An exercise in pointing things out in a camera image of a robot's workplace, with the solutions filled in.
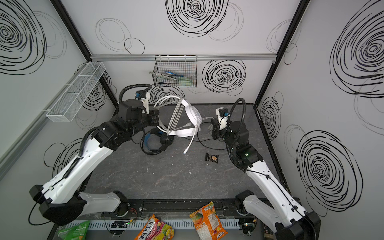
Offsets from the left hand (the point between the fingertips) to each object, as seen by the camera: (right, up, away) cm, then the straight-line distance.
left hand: (160, 111), depth 66 cm
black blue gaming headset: (-2, -17, +24) cm, 30 cm away
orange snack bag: (+21, -51, 0) cm, 55 cm away
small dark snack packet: (+26, -27, +23) cm, 44 cm away
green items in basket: (+9, +19, +20) cm, 29 cm away
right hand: (+24, -4, +4) cm, 24 cm away
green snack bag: (-36, -54, -1) cm, 64 cm away
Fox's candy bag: (-2, -53, -1) cm, 53 cm away
